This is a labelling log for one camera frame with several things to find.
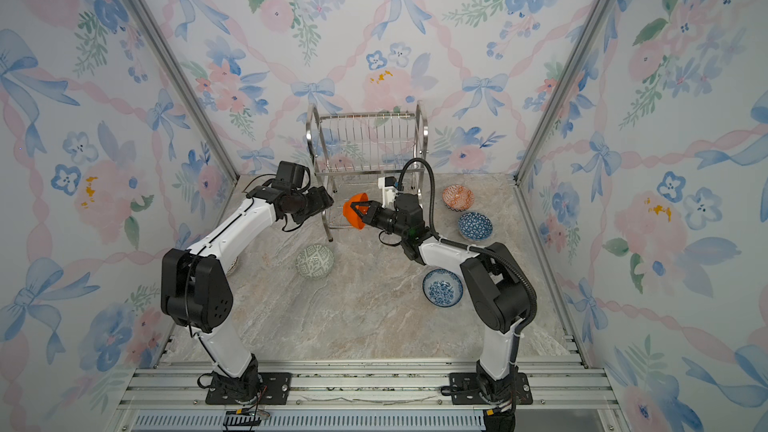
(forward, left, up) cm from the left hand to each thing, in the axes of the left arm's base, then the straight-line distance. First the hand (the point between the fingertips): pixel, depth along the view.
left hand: (326, 201), depth 90 cm
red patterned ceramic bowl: (+16, -45, -16) cm, 51 cm away
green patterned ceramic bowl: (-12, +5, -16) cm, 20 cm away
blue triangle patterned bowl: (+2, -49, -15) cm, 51 cm away
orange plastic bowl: (-7, -8, +2) cm, 11 cm away
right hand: (-5, -8, +5) cm, 11 cm away
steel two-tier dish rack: (+31, -4, -6) cm, 32 cm away
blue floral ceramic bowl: (-20, -35, -16) cm, 44 cm away
